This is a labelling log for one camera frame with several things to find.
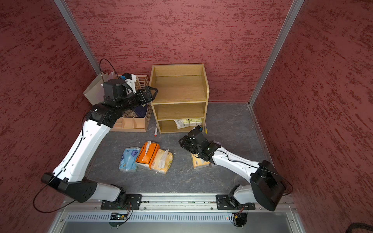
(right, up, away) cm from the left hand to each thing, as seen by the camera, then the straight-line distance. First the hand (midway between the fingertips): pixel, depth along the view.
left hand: (151, 96), depth 68 cm
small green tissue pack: (+13, -15, +29) cm, 35 cm away
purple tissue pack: (+33, -39, +17) cm, 54 cm away
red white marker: (-6, -22, +32) cm, 40 cm away
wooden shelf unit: (+13, -3, +9) cm, 16 cm away
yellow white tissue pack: (+24, -37, +15) cm, 46 cm away
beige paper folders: (-39, +4, +17) cm, 43 cm away
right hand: (+13, -27, +14) cm, 33 cm away
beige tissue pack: (+2, -36, +14) cm, 39 cm away
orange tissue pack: (-6, -30, +17) cm, 35 cm away
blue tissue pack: (-19, -37, +16) cm, 44 cm away
